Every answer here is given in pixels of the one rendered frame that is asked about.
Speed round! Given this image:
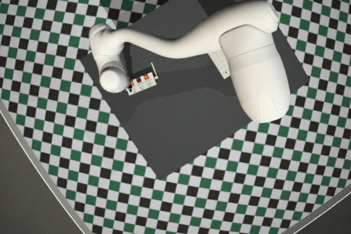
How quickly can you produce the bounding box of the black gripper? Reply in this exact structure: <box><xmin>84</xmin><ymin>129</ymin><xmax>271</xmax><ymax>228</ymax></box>
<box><xmin>125</xmin><ymin>84</ymin><xmax>132</xmax><ymax>93</ymax></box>

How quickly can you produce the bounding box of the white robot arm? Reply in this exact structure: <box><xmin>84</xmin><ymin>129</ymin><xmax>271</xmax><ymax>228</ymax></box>
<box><xmin>89</xmin><ymin>0</ymin><xmax>290</xmax><ymax>123</ymax></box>

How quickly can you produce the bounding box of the white power strip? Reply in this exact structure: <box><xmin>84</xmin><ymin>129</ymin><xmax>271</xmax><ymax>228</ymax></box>
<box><xmin>128</xmin><ymin>62</ymin><xmax>158</xmax><ymax>96</ymax></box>

